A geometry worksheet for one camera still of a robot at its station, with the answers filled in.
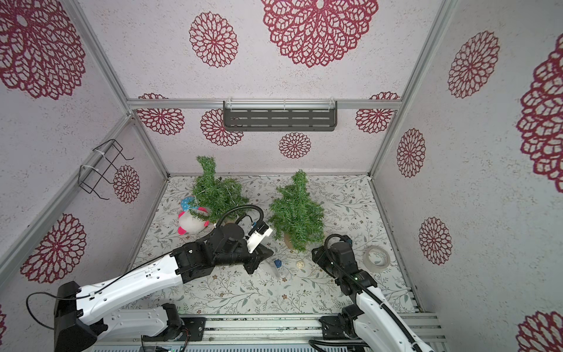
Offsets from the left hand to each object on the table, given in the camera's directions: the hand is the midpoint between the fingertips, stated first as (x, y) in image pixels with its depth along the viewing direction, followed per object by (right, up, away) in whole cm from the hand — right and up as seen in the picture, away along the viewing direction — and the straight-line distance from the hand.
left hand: (270, 255), depth 70 cm
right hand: (+16, -3, +14) cm, 22 cm away
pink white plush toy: (-30, +10, +12) cm, 34 cm away
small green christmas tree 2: (+9, +12, +5) cm, 15 cm away
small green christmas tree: (-20, +18, +10) cm, 29 cm away
